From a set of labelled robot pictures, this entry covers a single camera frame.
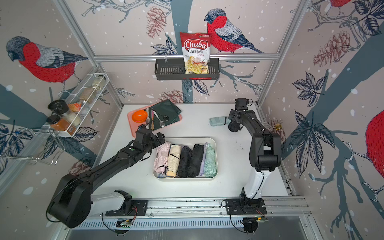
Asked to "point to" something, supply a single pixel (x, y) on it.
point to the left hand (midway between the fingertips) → (161, 135)
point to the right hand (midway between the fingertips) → (237, 115)
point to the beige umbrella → (173, 160)
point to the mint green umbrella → (210, 165)
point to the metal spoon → (161, 123)
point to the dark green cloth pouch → (168, 112)
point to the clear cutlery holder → (275, 127)
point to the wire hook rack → (28, 145)
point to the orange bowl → (139, 116)
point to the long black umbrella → (183, 162)
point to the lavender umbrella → (202, 167)
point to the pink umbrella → (161, 160)
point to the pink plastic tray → (134, 126)
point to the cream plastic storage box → (213, 142)
